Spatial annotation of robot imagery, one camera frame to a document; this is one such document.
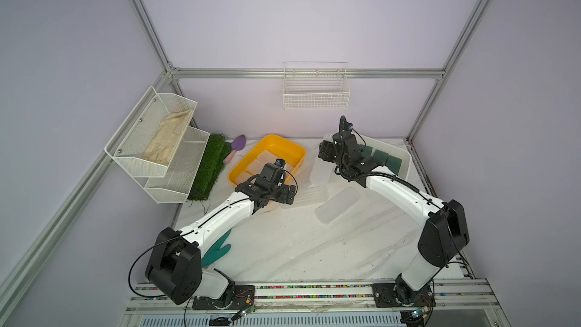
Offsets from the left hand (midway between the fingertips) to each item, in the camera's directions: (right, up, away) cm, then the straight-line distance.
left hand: (281, 191), depth 85 cm
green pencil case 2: (+48, +14, +26) cm, 56 cm away
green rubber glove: (-24, -22, -3) cm, 32 cm away
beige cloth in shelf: (-41, +17, -9) cm, 45 cm away
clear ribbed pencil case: (+12, -4, +13) cm, 18 cm away
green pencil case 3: (+54, +10, +23) cm, 59 cm away
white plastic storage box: (+53, +17, +26) cm, 62 cm away
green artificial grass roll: (-33, +9, +15) cm, 37 cm away
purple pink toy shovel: (-26, +20, +32) cm, 46 cm away
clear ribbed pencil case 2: (+22, -9, +10) cm, 26 cm away
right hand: (+19, +16, +1) cm, 25 cm away
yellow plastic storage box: (+4, +16, +27) cm, 32 cm away
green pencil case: (+42, +17, +29) cm, 54 cm away
